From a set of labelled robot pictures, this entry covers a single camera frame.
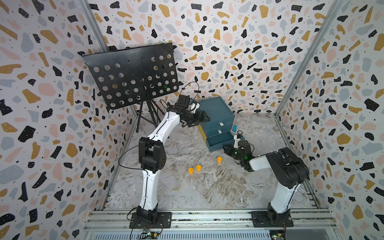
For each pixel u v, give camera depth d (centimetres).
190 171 88
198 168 90
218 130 97
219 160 95
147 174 59
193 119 83
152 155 56
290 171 50
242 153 78
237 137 92
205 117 84
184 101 76
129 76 72
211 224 73
